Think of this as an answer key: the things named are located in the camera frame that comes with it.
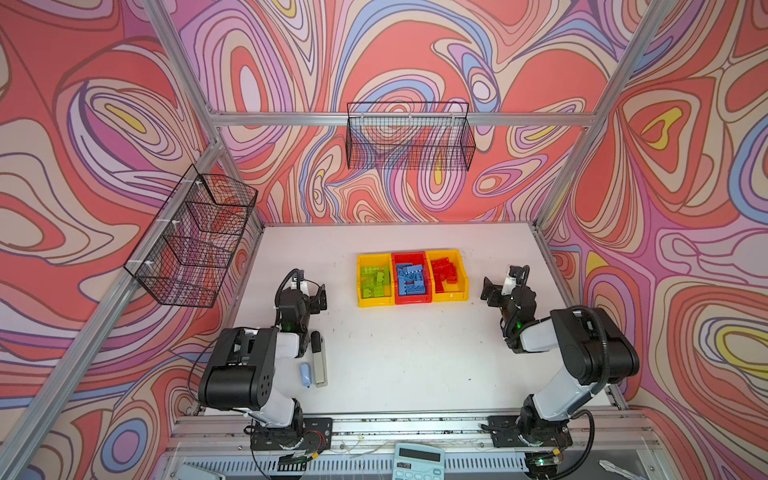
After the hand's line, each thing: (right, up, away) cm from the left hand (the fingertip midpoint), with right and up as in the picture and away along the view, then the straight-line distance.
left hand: (309, 285), depth 94 cm
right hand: (+62, 0, +2) cm, 62 cm away
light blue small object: (+2, -23, -13) cm, 27 cm away
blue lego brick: (+30, +4, +7) cm, 31 cm away
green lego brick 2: (+24, +2, +5) cm, 24 cm away
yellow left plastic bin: (+23, +7, +8) cm, 26 cm away
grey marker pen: (+6, -19, -12) cm, 23 cm away
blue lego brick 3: (+30, -1, +4) cm, 30 cm away
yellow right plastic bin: (+47, -3, +5) cm, 48 cm away
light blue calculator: (+32, -38, -26) cm, 56 cm away
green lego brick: (+22, -2, +5) cm, 22 cm away
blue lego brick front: (+34, +3, +7) cm, 35 cm away
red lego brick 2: (+47, +4, +7) cm, 47 cm away
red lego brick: (+43, +5, +7) cm, 44 cm away
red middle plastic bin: (+36, +8, +9) cm, 38 cm away
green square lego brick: (+18, -3, +4) cm, 19 cm away
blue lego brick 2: (+34, -1, +5) cm, 35 cm away
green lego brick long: (+19, +3, +10) cm, 22 cm away
